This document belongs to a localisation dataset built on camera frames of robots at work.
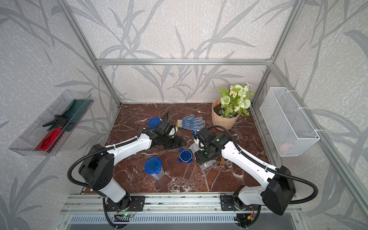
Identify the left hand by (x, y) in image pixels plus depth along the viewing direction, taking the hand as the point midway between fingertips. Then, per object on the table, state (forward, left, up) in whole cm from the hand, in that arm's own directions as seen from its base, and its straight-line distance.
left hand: (183, 145), depth 85 cm
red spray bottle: (-1, +57, +24) cm, 61 cm away
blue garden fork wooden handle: (-6, -24, -7) cm, 26 cm away
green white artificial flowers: (+20, -32, +18) cm, 42 cm away
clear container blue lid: (-4, -7, +6) cm, 10 cm away
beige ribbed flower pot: (+15, -29, +2) cm, 33 cm away
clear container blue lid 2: (+16, +20, +2) cm, 25 cm away
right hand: (-8, -10, +3) cm, 13 cm away
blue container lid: (-2, -1, -10) cm, 10 cm away
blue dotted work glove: (+25, -4, -10) cm, 27 cm away
